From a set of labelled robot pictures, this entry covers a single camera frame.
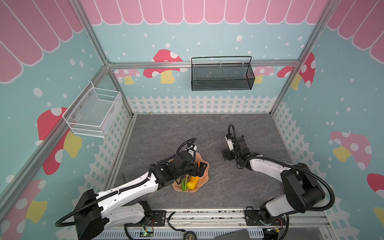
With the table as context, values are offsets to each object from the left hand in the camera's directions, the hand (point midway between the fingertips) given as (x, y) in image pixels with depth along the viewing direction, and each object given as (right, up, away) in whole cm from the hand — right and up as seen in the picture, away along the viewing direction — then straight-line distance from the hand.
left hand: (198, 166), depth 77 cm
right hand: (+19, +7, +17) cm, 26 cm away
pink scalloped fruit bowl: (+2, -10, +7) cm, 12 cm away
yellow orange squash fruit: (-3, -9, +2) cm, 9 cm away
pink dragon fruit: (-8, -10, +2) cm, 13 cm away
